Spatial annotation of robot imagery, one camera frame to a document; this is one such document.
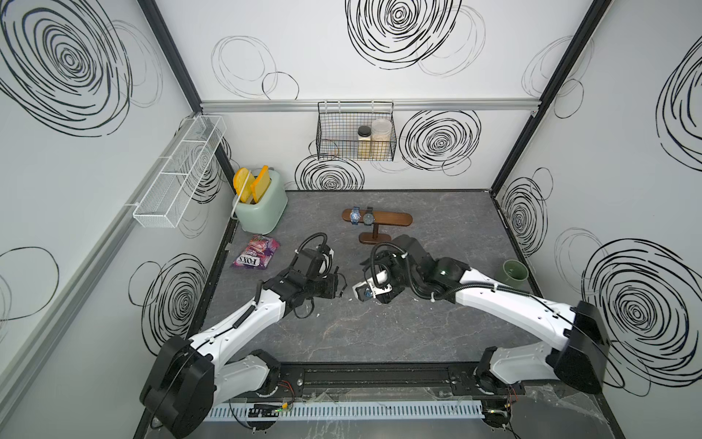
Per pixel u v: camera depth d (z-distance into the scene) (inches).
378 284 23.7
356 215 35.9
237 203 37.0
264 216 38.7
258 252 37.9
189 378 15.4
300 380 29.0
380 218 36.2
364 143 33.6
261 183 36.9
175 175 28.4
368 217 36.2
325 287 29.1
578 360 15.3
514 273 36.1
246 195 37.9
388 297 25.9
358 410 30.4
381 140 33.3
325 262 26.4
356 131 34.1
